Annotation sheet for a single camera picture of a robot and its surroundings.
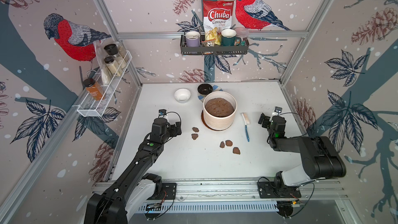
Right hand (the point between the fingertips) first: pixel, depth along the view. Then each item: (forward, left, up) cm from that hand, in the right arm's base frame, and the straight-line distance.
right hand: (269, 113), depth 94 cm
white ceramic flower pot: (0, +32, +4) cm, 32 cm away
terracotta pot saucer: (-5, +41, -4) cm, 41 cm away
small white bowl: (+17, +58, -4) cm, 60 cm away
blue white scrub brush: (-3, +14, -4) cm, 15 cm away
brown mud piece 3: (-9, +46, -7) cm, 47 cm away
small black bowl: (+23, +42, -4) cm, 48 cm away
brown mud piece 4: (-18, +30, -8) cm, 36 cm away
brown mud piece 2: (-21, +22, -7) cm, 31 cm away
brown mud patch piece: (-17, +26, -8) cm, 32 cm away
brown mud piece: (-14, +47, -7) cm, 49 cm away
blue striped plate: (+27, +33, -6) cm, 43 cm away
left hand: (-11, +57, +7) cm, 58 cm away
